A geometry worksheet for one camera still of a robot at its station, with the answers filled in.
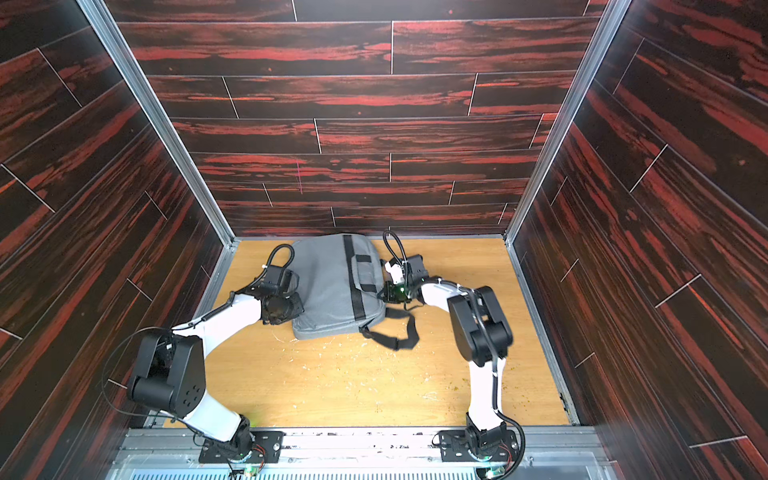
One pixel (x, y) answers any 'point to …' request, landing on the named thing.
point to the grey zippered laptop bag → (339, 284)
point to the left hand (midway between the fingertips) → (301, 309)
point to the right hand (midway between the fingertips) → (384, 293)
